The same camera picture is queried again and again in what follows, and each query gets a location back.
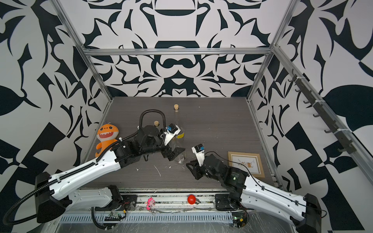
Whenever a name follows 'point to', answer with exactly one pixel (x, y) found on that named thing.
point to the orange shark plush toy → (107, 134)
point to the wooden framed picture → (252, 161)
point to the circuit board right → (238, 221)
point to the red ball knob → (191, 199)
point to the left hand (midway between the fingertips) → (177, 137)
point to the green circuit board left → (113, 216)
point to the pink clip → (150, 202)
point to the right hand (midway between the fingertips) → (187, 163)
